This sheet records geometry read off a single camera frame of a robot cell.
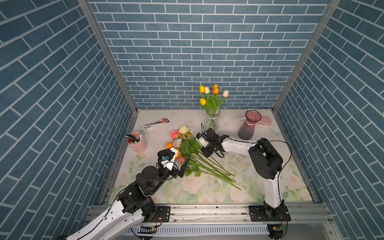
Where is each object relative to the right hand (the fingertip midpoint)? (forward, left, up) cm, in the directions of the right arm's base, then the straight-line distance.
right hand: (204, 150), depth 97 cm
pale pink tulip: (+25, -11, +27) cm, 39 cm away
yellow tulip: (+25, +4, +30) cm, 39 cm away
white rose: (+1, +18, +7) cm, 19 cm away
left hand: (-17, +8, +25) cm, 32 cm away
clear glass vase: (+18, -4, +8) cm, 20 cm away
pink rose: (+7, +21, +6) cm, 23 cm away
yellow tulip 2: (+15, +2, +29) cm, 33 cm away
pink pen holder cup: (-1, +44, +8) cm, 44 cm away
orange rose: (-6, +16, +3) cm, 18 cm away
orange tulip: (+26, -5, +31) cm, 41 cm away
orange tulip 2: (+24, -5, +23) cm, 34 cm away
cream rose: (+13, +16, +4) cm, 21 cm away
